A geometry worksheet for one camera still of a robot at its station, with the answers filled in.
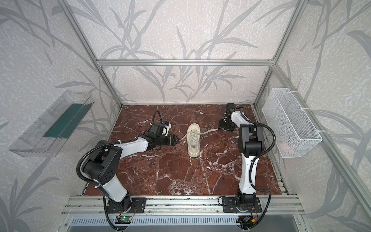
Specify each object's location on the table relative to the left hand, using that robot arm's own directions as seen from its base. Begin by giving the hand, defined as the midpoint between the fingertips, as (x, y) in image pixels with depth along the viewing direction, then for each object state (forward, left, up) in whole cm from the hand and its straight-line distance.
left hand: (176, 134), depth 94 cm
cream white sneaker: (-4, -11, +1) cm, 12 cm away
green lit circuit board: (-46, +23, -7) cm, 52 cm away
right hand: (+12, -33, -4) cm, 35 cm away
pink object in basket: (-16, -58, +16) cm, 62 cm away
